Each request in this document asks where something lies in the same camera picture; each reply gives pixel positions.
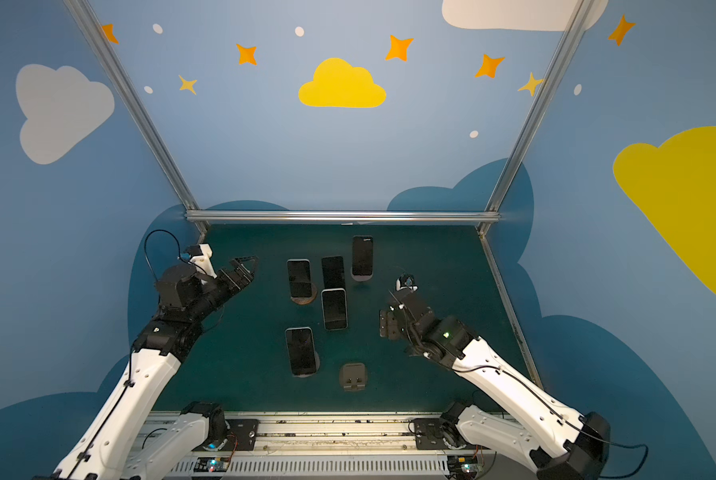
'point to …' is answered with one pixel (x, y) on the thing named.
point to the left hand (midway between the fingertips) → (254, 265)
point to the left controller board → (211, 464)
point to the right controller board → (462, 466)
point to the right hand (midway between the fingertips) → (399, 310)
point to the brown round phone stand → (304, 300)
